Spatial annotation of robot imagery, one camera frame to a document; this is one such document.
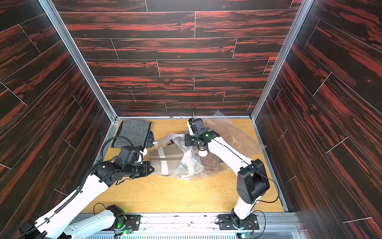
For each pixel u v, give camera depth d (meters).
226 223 0.73
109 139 1.14
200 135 0.65
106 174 0.49
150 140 1.04
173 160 0.82
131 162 0.58
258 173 0.43
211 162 0.83
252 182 0.48
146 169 0.64
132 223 0.73
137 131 1.04
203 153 0.86
